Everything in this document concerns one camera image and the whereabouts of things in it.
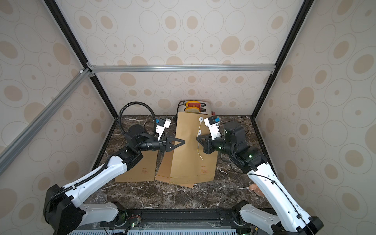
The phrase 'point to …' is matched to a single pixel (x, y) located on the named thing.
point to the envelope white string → (198, 142)
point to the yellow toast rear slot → (191, 102)
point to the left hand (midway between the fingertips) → (185, 145)
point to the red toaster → (201, 106)
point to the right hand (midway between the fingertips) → (196, 141)
